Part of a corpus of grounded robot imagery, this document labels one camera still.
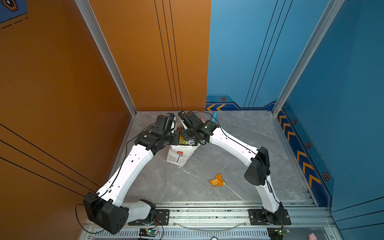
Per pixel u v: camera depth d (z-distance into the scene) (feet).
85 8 2.28
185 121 2.08
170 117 2.20
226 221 2.38
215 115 3.80
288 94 3.51
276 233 2.29
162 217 2.39
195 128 2.04
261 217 2.40
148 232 2.32
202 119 3.68
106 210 1.22
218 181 2.77
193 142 2.65
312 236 2.19
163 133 1.79
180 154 2.57
